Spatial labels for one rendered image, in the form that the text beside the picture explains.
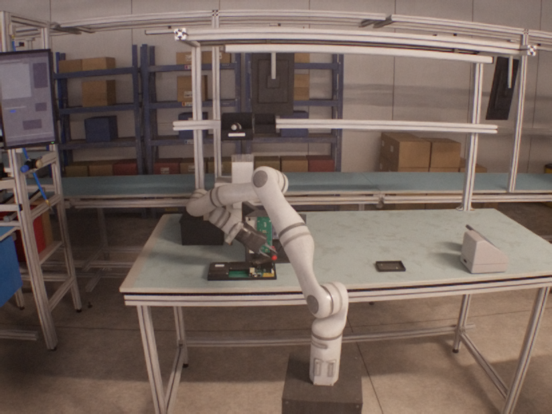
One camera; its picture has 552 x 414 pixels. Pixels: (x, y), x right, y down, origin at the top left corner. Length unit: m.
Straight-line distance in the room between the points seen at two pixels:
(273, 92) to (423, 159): 2.31
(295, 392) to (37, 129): 1.83
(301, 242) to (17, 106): 1.68
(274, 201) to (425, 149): 3.96
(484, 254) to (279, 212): 0.90
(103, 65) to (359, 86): 3.27
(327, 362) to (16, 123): 1.90
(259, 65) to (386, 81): 2.87
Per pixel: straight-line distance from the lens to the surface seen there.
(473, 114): 2.60
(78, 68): 5.71
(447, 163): 5.31
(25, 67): 2.38
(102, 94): 5.57
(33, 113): 2.43
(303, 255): 1.25
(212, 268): 1.71
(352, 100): 5.88
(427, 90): 6.20
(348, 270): 1.76
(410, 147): 5.10
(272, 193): 1.33
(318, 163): 5.45
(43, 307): 3.06
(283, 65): 3.45
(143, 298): 1.69
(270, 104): 3.52
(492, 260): 1.87
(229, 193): 1.47
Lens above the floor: 1.75
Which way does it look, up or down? 17 degrees down
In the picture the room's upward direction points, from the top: straight up
